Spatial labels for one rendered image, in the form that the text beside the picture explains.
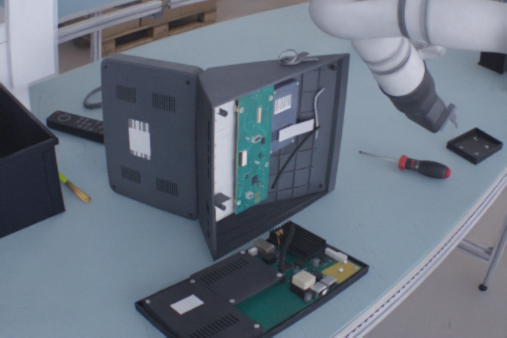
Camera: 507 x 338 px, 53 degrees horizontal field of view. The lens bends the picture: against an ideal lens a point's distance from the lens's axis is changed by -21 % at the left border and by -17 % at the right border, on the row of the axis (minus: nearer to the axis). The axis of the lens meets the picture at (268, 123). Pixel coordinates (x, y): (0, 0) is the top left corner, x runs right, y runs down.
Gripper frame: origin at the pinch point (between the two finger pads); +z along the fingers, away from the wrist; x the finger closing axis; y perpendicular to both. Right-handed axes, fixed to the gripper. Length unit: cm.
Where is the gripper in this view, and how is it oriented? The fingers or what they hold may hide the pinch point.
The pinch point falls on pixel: (447, 121)
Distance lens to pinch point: 97.4
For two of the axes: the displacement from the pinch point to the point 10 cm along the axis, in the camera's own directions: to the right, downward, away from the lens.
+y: -6.1, 7.9, -0.7
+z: 5.4, 4.8, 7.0
